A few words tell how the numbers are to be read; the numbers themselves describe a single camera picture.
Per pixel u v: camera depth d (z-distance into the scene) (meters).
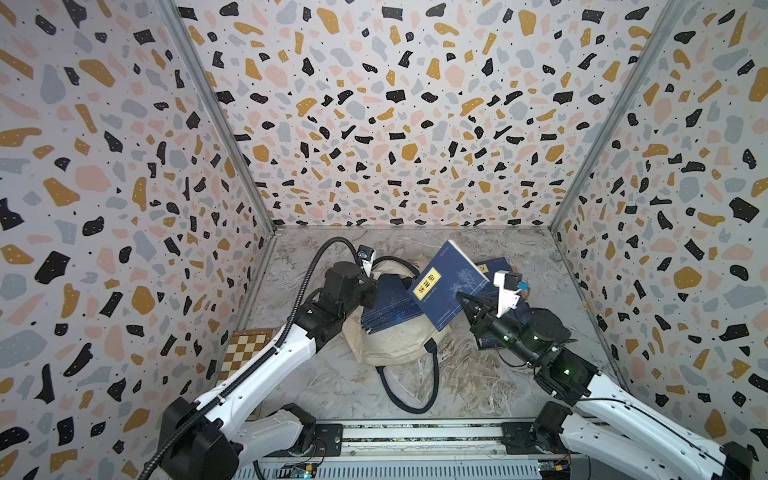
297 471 0.70
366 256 0.66
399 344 0.90
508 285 0.58
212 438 0.37
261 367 0.45
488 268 1.03
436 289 0.70
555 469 0.72
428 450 0.73
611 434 0.57
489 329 0.60
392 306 0.94
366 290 0.69
